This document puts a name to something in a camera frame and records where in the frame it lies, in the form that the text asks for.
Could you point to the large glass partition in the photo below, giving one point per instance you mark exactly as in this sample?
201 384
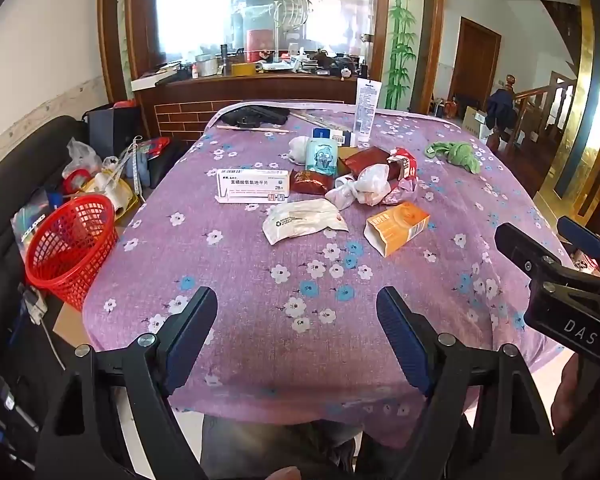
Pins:
205 10

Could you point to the white packaging bag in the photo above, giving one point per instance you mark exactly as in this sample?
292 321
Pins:
300 220

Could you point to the white tissue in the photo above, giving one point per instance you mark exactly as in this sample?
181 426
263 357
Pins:
297 149

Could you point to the brown cardboard box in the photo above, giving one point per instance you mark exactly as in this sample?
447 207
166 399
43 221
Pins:
70 322

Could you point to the red plastic object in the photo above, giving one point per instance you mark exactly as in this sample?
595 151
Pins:
75 179

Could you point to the person's right hand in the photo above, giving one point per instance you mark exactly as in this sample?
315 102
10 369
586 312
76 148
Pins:
567 405

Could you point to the brown wooden door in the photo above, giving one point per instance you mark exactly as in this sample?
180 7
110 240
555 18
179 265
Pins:
472 65

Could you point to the red plastic mesh basket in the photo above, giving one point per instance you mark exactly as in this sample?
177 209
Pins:
75 245

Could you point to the red-brown snack packet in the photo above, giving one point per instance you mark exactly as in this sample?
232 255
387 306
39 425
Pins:
310 180

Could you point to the printed cardboard carton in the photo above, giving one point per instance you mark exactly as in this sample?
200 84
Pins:
475 120

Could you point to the red gift box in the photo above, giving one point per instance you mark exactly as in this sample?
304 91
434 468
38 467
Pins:
259 41

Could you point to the dark jacket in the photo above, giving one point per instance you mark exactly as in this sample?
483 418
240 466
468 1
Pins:
500 107

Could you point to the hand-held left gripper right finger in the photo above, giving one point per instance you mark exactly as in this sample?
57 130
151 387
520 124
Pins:
400 335

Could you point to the wooden stair railing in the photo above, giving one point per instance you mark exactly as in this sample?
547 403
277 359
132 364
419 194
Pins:
540 105

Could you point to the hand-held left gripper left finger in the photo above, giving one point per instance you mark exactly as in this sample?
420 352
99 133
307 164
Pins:
195 332

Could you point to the white medicine box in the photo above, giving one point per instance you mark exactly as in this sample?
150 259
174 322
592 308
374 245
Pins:
252 185

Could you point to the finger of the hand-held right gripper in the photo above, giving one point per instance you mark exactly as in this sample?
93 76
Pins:
522 247
580 235

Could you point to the white squeeze tube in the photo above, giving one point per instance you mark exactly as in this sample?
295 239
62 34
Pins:
367 110

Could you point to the bamboo painted panel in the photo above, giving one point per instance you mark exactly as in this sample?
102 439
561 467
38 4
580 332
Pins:
125 35
402 35

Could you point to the white plastic bag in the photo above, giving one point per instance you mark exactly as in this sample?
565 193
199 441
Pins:
372 180

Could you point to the yellow box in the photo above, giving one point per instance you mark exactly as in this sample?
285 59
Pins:
242 69

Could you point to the yellow plastic tray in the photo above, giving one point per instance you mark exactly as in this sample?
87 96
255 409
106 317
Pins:
127 200

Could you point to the black leather sofa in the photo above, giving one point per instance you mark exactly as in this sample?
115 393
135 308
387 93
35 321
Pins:
10 170

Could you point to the holographic shopping bag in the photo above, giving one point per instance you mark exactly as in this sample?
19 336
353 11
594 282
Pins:
30 220

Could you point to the blue and white box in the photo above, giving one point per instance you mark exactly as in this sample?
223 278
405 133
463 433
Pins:
330 134

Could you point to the teal cartoon packet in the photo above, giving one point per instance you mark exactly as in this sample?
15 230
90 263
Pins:
322 157

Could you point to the red and blue packet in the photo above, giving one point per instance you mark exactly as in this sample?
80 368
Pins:
155 147

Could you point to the light blue cloth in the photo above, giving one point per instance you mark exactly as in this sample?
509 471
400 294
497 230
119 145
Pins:
141 167

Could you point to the red and white snack bag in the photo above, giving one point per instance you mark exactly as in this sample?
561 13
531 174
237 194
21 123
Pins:
405 165

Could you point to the purple floral tablecloth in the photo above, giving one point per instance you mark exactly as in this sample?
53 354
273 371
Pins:
240 270

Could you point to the green cloth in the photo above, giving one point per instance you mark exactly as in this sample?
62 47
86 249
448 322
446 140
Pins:
457 152

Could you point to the white flat box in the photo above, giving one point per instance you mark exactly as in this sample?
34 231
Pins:
155 75

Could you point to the pale flat ruler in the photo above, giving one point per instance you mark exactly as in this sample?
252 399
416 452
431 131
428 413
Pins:
315 120

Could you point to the brick-pattern wooden counter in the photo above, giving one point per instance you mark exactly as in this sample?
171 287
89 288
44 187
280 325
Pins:
180 110

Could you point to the clear plastic bag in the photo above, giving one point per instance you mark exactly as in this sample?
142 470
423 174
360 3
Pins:
82 155

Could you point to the dark paper gift bag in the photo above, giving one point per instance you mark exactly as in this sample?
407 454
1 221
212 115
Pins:
112 130

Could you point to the black cloth on table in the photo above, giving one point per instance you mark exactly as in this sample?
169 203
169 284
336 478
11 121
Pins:
255 115

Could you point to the orange cardboard box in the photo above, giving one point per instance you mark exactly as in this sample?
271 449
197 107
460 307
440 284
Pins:
400 227

